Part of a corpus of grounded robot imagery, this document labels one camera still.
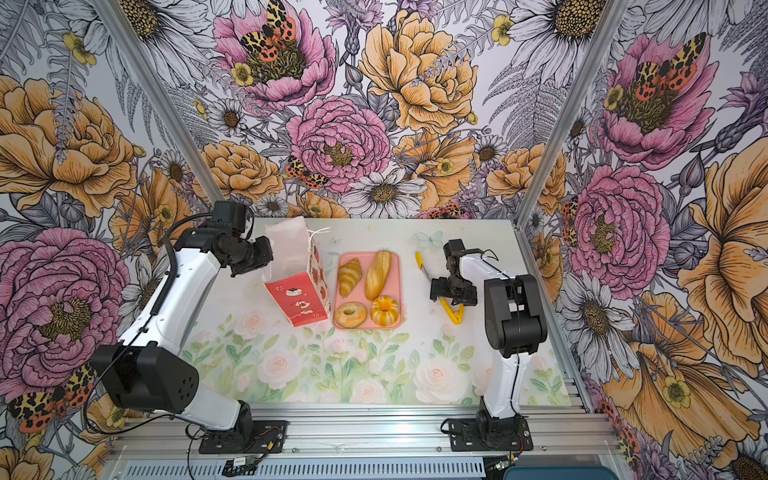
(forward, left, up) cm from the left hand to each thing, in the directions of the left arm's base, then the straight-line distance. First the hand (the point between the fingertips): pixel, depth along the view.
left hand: (267, 267), depth 81 cm
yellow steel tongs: (-6, -53, -19) cm, 57 cm away
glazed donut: (-5, -21, -18) cm, 28 cm away
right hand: (-1, -51, -19) cm, 55 cm away
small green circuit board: (-41, +3, -23) cm, 48 cm away
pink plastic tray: (+6, -33, -21) cm, 40 cm away
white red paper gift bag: (+8, -2, -14) cm, 16 cm away
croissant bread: (+10, -19, -18) cm, 28 cm away
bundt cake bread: (-4, -31, -17) cm, 36 cm away
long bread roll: (+10, -28, -18) cm, 35 cm away
